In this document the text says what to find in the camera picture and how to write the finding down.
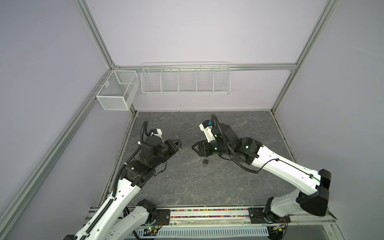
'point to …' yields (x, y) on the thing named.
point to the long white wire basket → (169, 78)
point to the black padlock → (206, 161)
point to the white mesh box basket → (119, 91)
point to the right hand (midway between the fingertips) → (195, 147)
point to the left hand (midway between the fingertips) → (180, 143)
